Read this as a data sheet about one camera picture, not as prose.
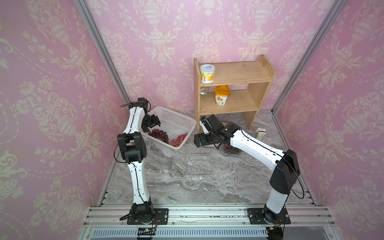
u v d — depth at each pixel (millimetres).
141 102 748
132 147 616
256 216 729
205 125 658
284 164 454
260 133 920
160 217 747
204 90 950
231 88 1089
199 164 920
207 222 734
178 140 996
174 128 1091
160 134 999
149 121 873
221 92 894
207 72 713
